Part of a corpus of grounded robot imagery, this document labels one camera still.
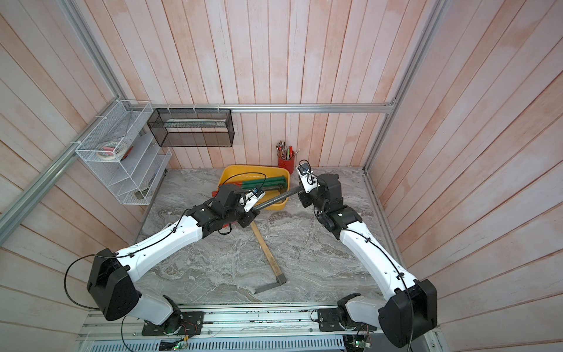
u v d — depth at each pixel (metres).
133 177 0.78
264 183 1.10
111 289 0.40
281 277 0.82
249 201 0.69
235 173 0.59
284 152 1.09
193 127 1.07
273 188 1.10
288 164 1.15
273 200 0.80
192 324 0.73
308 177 0.64
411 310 0.39
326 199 0.57
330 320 0.73
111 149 0.74
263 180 1.10
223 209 0.60
